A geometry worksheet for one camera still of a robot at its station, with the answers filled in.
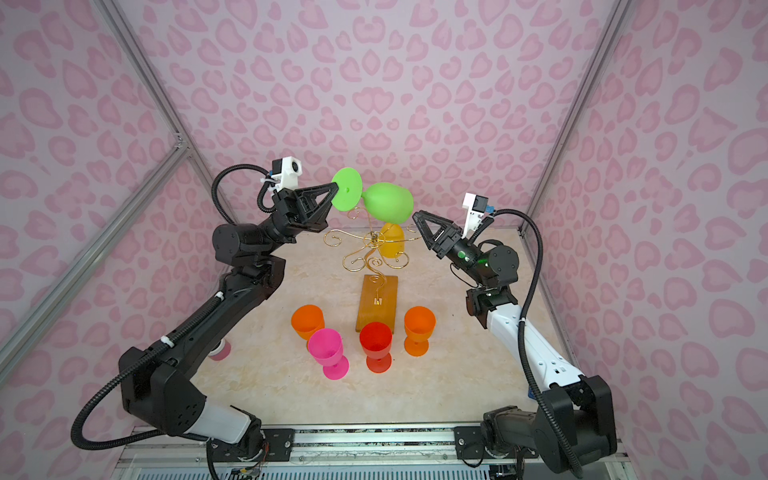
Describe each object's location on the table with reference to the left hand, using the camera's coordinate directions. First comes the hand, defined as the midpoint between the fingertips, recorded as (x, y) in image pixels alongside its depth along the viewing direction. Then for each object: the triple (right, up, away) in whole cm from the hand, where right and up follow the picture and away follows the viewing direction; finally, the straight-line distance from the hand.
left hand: (334, 191), depth 49 cm
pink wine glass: (-8, -35, +30) cm, 47 cm away
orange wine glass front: (-14, -28, +31) cm, 44 cm away
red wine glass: (+5, -33, +33) cm, 47 cm away
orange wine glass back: (+17, -29, +34) cm, 48 cm away
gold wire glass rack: (+4, -26, +49) cm, 55 cm away
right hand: (+14, -3, +12) cm, 19 cm away
